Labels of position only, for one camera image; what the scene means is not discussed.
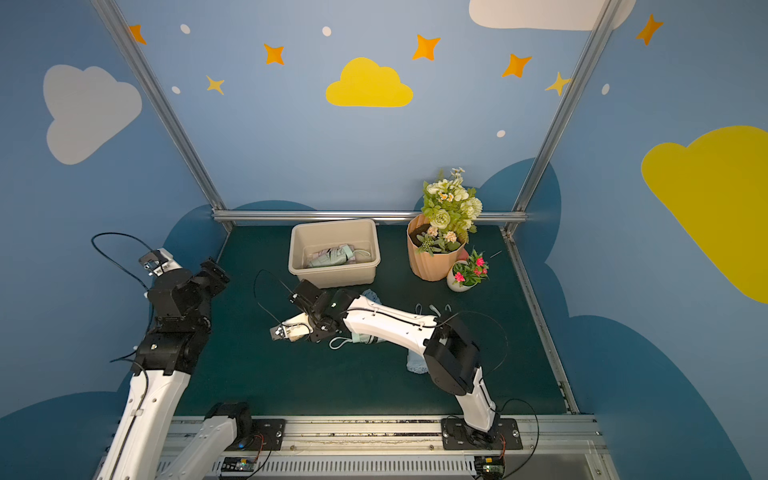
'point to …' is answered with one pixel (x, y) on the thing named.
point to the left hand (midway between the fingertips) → (197, 265)
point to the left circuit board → (238, 466)
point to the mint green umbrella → (333, 256)
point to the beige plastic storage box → (361, 235)
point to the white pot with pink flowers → (464, 275)
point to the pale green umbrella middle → (436, 311)
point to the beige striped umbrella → (297, 327)
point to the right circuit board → (490, 467)
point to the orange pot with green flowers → (435, 238)
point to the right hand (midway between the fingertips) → (315, 309)
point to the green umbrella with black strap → (355, 338)
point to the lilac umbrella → (314, 255)
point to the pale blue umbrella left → (416, 363)
